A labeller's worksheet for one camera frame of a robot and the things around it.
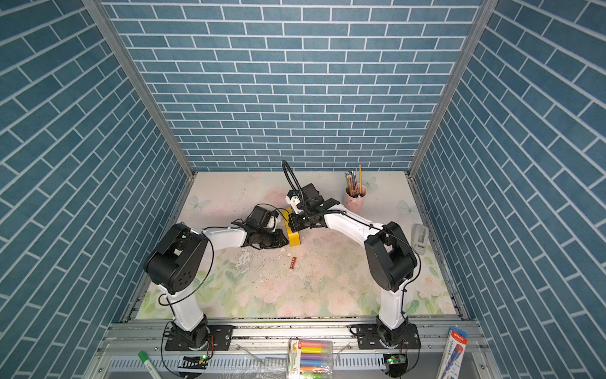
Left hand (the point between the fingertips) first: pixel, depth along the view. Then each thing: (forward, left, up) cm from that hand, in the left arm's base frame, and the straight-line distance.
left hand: (292, 243), depth 94 cm
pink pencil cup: (+16, -26, +11) cm, 32 cm away
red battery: (-8, -1, 0) cm, 8 cm away
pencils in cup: (+21, -25, +11) cm, 35 cm away
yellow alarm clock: (-1, -1, +6) cm, 6 cm away
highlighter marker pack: (-38, -7, 0) cm, 39 cm away
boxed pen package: (-37, -51, +1) cm, 63 cm away
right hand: (+3, 0, +9) cm, 10 cm away
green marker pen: (-41, +38, -1) cm, 56 cm away
